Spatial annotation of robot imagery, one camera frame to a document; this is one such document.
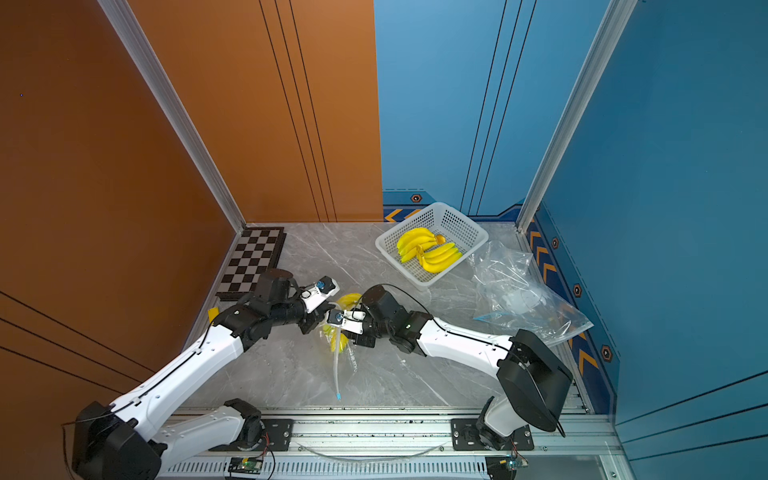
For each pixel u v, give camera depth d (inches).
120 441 14.8
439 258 41.0
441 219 45.7
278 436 29.2
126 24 27.8
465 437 28.5
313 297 26.4
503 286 38.0
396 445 28.7
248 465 28.3
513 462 27.5
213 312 38.0
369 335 27.4
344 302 34.2
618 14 27.5
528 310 36.0
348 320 25.7
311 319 26.9
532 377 16.1
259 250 42.8
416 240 42.2
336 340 29.4
